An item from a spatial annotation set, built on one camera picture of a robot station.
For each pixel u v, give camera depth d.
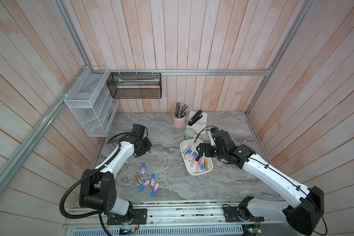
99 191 0.43
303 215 0.39
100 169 0.45
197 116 1.15
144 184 0.83
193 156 0.93
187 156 0.95
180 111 1.07
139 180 0.86
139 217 0.73
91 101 0.69
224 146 0.57
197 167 0.90
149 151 0.86
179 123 1.04
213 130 0.70
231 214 0.73
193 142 0.99
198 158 0.93
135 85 1.07
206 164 0.91
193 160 0.92
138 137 0.67
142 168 0.88
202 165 0.91
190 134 1.01
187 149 0.98
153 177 0.86
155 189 0.81
